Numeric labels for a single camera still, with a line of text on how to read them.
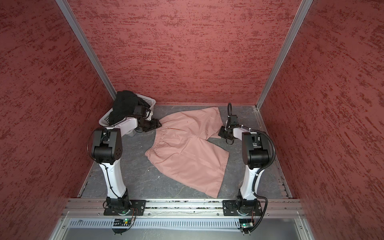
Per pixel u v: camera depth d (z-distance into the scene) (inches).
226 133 35.4
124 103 43.1
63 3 27.4
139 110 33.2
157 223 30.5
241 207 26.5
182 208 29.8
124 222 27.6
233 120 33.5
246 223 28.0
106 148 22.3
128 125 27.8
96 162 22.1
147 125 35.4
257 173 21.7
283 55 35.3
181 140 38.5
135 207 28.7
